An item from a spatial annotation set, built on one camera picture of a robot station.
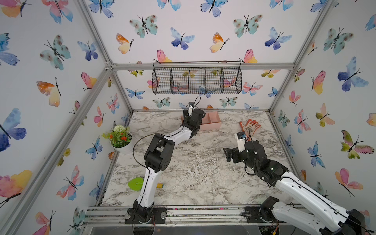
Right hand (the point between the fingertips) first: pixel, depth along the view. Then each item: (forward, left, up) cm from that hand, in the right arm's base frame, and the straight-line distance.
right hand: (234, 145), depth 77 cm
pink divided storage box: (+29, +10, -16) cm, 35 cm away
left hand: (+29, +21, -5) cm, 36 cm away
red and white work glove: (+27, -19, -19) cm, 38 cm away
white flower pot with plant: (+4, +64, -5) cm, 64 cm away
